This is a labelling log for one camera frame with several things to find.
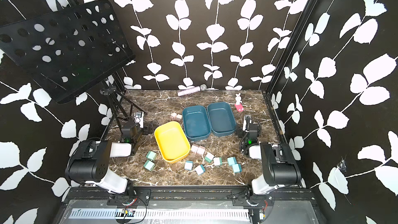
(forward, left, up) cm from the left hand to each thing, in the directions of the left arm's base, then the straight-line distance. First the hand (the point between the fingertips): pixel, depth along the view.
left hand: (144, 118), depth 94 cm
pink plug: (+5, -17, -5) cm, 19 cm away
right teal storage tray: (+3, -50, -8) cm, 50 cm away
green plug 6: (-26, -44, -7) cm, 52 cm away
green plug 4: (-30, -34, -7) cm, 46 cm away
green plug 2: (-27, -6, -6) cm, 28 cm away
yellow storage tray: (-12, -17, -10) cm, 23 cm away
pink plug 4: (-19, -34, -7) cm, 40 cm away
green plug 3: (-28, -28, -7) cm, 40 cm away
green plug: (-21, -6, -6) cm, 23 cm away
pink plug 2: (+4, -21, -5) cm, 22 cm away
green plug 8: (-31, -54, -6) cm, 62 cm away
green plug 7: (-27, -52, -6) cm, 58 cm away
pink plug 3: (-18, -31, -7) cm, 36 cm away
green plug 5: (-24, -39, -7) cm, 46 cm away
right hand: (-4, -63, -1) cm, 63 cm away
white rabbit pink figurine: (+13, -63, -7) cm, 65 cm away
